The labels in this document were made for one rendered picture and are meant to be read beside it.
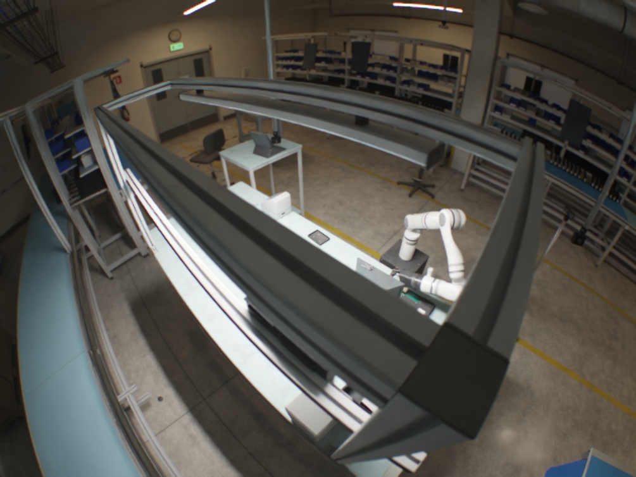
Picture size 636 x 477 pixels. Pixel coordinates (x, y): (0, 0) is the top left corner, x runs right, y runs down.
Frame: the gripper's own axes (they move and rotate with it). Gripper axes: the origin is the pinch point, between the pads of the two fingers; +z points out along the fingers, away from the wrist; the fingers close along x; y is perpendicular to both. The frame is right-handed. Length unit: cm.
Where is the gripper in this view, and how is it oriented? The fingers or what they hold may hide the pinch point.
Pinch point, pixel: (392, 271)
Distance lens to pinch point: 133.2
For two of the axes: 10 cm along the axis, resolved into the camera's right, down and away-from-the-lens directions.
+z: -7.0, -1.6, 6.9
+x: 2.7, 8.5, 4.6
